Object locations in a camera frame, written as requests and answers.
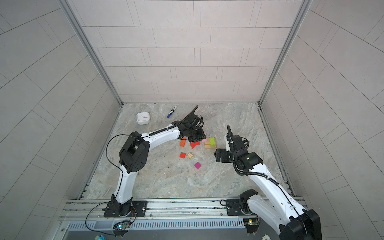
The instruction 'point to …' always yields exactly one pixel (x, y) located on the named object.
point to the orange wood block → (182, 143)
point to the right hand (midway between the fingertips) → (220, 153)
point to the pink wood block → (204, 140)
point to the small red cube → (182, 155)
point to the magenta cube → (197, 165)
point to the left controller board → (122, 226)
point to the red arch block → (193, 144)
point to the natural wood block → (207, 145)
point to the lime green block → (212, 141)
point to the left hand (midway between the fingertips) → (210, 136)
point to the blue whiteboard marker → (171, 111)
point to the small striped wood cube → (190, 155)
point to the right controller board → (252, 224)
